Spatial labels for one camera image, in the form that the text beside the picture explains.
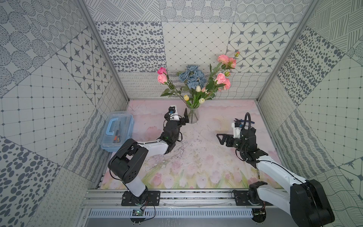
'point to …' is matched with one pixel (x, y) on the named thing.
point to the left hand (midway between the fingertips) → (184, 110)
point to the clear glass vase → (193, 116)
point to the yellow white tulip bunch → (198, 98)
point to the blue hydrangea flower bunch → (193, 77)
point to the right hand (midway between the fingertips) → (222, 137)
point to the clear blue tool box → (118, 127)
